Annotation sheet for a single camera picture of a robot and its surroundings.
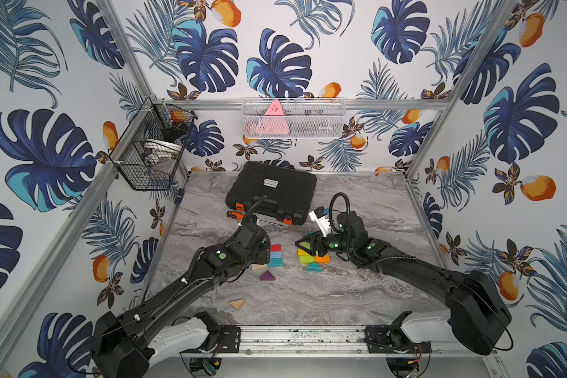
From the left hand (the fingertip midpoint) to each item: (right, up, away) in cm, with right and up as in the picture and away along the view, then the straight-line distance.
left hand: (260, 243), depth 78 cm
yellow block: (+14, -2, -4) cm, 14 cm away
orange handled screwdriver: (-14, +8, +26) cm, 30 cm away
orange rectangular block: (+23, -8, +13) cm, 28 cm away
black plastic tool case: (+10, +18, +29) cm, 35 cm away
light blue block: (+4, -8, +17) cm, 19 cm away
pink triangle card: (+4, +44, +12) cm, 46 cm away
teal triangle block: (+15, 0, -3) cm, 15 cm away
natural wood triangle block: (-8, -21, +2) cm, 22 cm away
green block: (+16, -8, +13) cm, 23 cm away
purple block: (+1, -14, +9) cm, 17 cm away
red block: (+4, -5, +18) cm, 19 cm away
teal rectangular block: (+5, -10, +16) cm, 19 cm away
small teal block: (+19, -11, +11) cm, 25 cm away
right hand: (+13, +1, +1) cm, 13 cm away
